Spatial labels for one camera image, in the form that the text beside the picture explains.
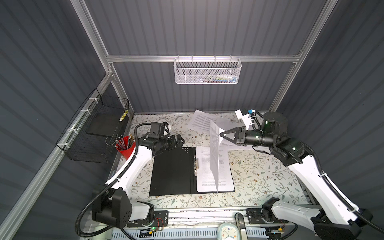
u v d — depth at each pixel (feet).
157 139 2.06
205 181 2.84
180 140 2.43
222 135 1.93
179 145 2.38
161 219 2.37
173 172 2.91
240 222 2.24
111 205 1.30
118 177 1.43
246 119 1.84
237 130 1.82
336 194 1.25
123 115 2.68
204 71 4.06
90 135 2.35
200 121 3.72
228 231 2.23
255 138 1.69
